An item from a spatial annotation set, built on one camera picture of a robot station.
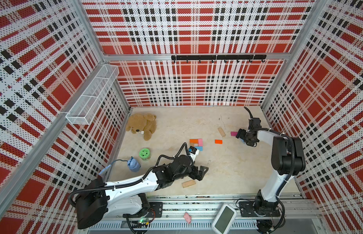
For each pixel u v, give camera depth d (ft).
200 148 3.25
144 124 3.06
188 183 2.68
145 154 2.91
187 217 2.28
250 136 2.52
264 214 2.31
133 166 2.71
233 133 3.39
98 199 1.34
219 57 2.90
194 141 3.35
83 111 2.99
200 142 3.30
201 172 2.22
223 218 2.23
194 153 2.24
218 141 3.33
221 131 3.44
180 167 1.88
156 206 2.51
